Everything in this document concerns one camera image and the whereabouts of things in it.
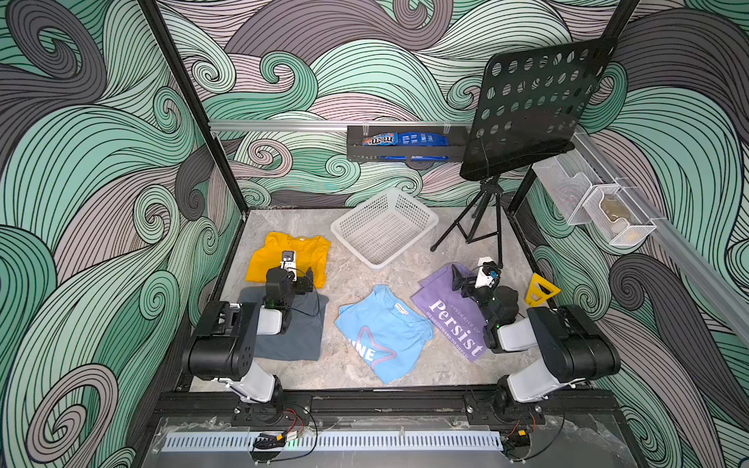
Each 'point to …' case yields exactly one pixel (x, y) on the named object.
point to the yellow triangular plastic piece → (539, 290)
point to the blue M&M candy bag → (407, 138)
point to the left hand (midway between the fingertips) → (297, 264)
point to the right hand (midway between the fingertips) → (475, 264)
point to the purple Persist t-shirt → (454, 315)
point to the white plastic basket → (383, 226)
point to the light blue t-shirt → (389, 334)
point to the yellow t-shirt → (311, 252)
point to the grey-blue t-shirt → (301, 339)
